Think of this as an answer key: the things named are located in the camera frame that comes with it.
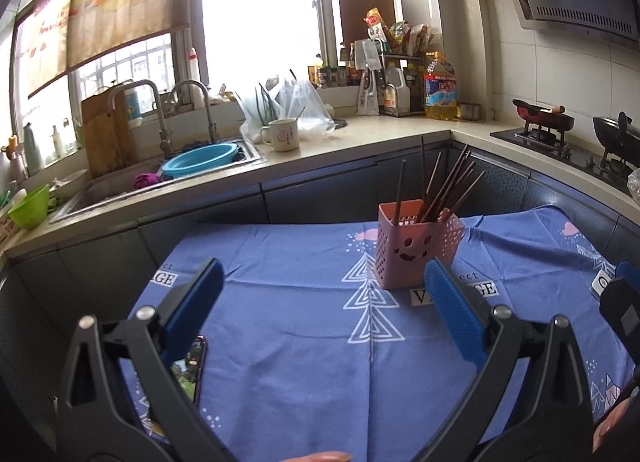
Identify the pink smiley utensil basket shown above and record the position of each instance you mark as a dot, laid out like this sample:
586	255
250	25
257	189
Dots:
404	248

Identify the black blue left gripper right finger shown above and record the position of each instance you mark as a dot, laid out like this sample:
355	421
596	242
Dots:
551	419

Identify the smartphone with red case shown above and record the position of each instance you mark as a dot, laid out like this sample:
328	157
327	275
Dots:
188	370

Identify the chopsticks bundle in basket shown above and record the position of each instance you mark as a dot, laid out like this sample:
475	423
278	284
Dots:
438	202

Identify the clear plastic bag on counter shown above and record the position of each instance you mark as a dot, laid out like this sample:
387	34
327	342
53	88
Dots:
633	186

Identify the wooden cutting board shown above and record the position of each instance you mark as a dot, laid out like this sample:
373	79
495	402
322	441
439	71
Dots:
107	140

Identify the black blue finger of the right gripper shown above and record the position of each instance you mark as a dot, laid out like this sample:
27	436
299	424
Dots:
620	307

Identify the steel faucet left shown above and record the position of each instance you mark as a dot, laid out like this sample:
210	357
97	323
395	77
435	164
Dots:
166	145

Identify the red frying pan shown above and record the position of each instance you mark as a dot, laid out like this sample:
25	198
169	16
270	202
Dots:
554	118

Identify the yellow cooking oil bottle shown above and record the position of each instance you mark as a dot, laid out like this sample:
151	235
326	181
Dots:
440	88

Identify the steel kitchen sink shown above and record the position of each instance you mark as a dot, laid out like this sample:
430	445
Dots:
142	178

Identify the white jug bottle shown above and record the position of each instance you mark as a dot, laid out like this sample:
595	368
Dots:
396	98

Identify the black gas stove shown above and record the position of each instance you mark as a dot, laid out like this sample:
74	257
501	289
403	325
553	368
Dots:
552	144

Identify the white mug with print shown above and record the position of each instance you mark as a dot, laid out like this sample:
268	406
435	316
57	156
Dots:
281	135

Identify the blue printed tablecloth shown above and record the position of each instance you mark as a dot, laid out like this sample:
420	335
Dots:
307	353

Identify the steel faucet right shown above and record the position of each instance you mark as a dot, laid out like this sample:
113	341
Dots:
200	100

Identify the black wok with lid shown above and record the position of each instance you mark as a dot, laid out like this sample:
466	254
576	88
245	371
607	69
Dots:
618	137

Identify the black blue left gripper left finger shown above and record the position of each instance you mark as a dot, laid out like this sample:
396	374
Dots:
96	416

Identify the patterned window blind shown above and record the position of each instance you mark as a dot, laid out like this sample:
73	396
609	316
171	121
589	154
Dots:
54	37

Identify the plastic bag with scallions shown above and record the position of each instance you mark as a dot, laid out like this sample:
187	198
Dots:
284	98

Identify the blue plastic basin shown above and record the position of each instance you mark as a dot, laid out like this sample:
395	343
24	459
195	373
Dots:
200	160

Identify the green plastic bowl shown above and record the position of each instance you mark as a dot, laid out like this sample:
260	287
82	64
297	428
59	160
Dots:
32	210

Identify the steel faucet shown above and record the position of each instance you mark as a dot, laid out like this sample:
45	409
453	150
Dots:
166	145
200	100

